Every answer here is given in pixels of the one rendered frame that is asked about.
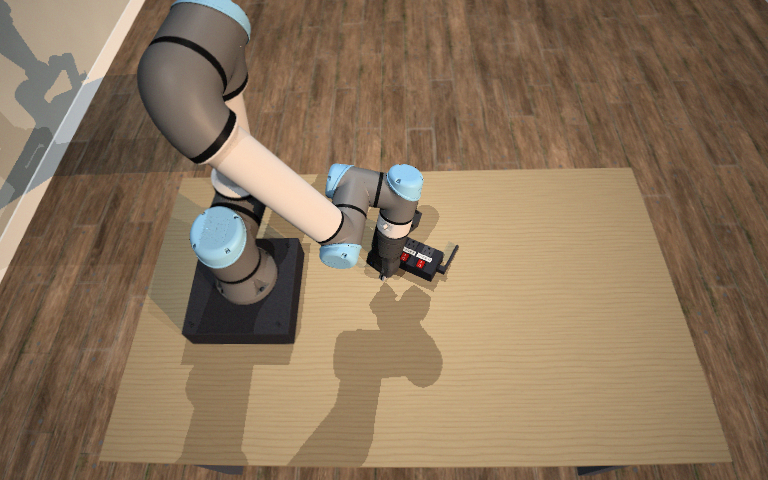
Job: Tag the black power strip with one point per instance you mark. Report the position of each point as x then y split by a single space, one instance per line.
423 260

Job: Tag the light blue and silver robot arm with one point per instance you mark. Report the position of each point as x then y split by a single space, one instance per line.
179 81

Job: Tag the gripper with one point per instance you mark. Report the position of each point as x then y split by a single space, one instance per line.
388 242

